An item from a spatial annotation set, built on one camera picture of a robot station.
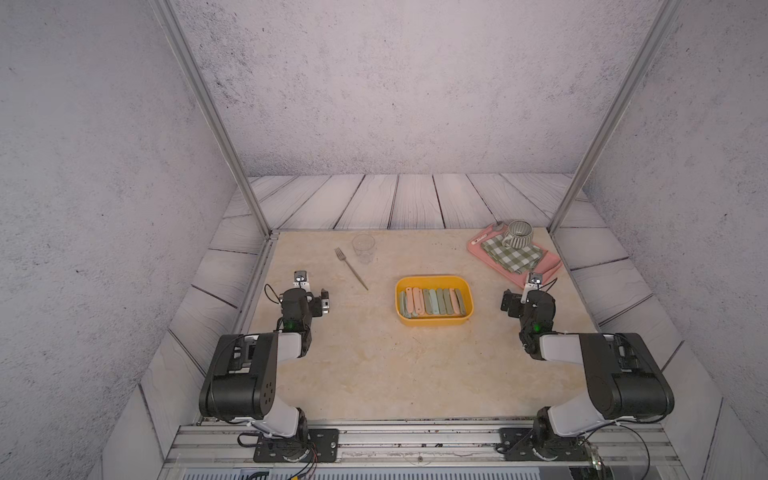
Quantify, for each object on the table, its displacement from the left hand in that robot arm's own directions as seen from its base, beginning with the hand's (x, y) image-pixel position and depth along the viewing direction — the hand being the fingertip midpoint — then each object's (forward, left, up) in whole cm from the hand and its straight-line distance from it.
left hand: (311, 289), depth 95 cm
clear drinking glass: (+22, -15, -3) cm, 26 cm away
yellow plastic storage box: (-1, -39, -6) cm, 39 cm away
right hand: (-3, -67, +1) cm, 67 cm away
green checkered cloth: (+15, -71, -7) cm, 73 cm away
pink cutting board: (+14, -83, -7) cm, 84 cm away
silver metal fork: (+20, -6, -8) cm, 23 cm away
